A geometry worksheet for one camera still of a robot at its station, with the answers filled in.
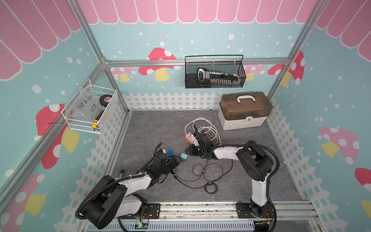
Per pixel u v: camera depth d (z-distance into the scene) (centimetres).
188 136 101
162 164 70
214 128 109
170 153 97
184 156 92
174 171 87
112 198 43
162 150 85
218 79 88
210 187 82
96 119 63
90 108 70
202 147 76
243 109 92
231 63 90
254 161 51
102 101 79
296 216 74
